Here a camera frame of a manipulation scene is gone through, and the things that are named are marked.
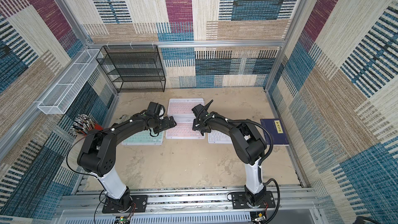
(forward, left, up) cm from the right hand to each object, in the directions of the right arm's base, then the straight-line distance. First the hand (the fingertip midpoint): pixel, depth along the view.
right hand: (201, 128), depth 97 cm
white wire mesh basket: (-3, +64, +33) cm, 72 cm away
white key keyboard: (-6, -10, -1) cm, 11 cm away
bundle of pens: (-6, +63, +15) cm, 65 cm away
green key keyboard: (-5, +34, -2) cm, 34 cm away
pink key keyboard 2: (0, +11, -2) cm, 11 cm away
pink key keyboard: (+15, +14, 0) cm, 21 cm away
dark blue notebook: (-1, -47, -1) cm, 47 cm away
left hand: (0, +17, +4) cm, 18 cm away
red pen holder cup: (-4, +58, +9) cm, 59 cm away
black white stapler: (+7, +51, +2) cm, 51 cm away
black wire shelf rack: (+38, +46, +18) cm, 63 cm away
